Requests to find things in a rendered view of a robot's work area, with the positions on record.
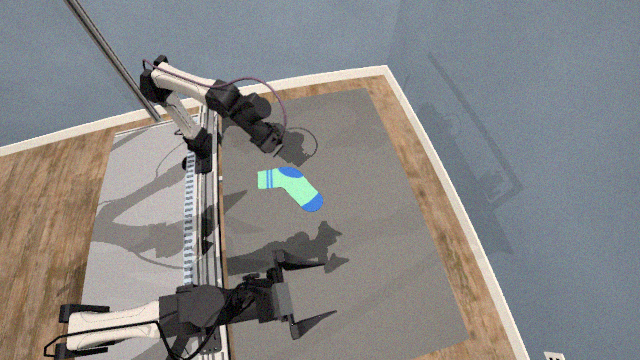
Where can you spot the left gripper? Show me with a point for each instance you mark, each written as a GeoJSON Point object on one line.
{"type": "Point", "coordinates": [259, 130]}

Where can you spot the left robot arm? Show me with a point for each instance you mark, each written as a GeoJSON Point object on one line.
{"type": "Point", "coordinates": [252, 107]}

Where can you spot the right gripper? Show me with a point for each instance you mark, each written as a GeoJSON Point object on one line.
{"type": "Point", "coordinates": [290, 262]}

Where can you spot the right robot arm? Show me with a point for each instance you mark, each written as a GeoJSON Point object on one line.
{"type": "Point", "coordinates": [198, 309]}

